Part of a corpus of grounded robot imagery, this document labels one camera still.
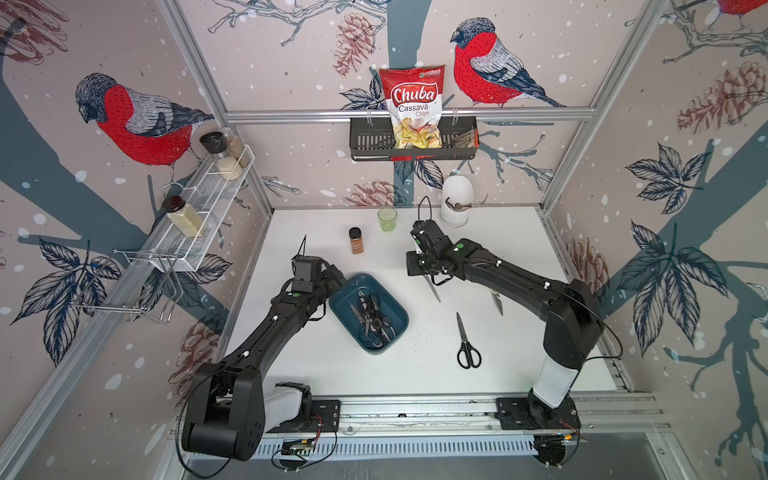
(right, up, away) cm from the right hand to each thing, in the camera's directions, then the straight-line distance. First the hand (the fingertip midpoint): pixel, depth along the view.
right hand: (405, 262), depth 87 cm
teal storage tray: (-4, -15, +3) cm, 16 cm away
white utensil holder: (+22, +21, +28) cm, 42 cm away
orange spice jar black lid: (-17, +6, +15) cm, 23 cm away
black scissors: (-11, -14, +6) cm, 19 cm away
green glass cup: (-6, +14, +31) cm, 34 cm away
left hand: (-21, -3, +2) cm, 21 cm away
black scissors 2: (+18, -26, -3) cm, 32 cm away
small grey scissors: (+6, -4, -14) cm, 15 cm away
